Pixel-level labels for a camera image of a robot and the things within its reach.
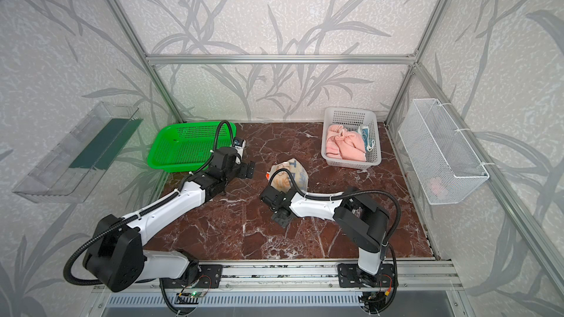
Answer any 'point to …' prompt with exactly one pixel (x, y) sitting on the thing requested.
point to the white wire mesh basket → (445, 166)
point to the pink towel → (341, 144)
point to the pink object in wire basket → (436, 186)
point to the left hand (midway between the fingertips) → (246, 152)
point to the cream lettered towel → (282, 180)
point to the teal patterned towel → (364, 131)
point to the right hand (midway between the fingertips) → (284, 206)
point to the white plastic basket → (352, 117)
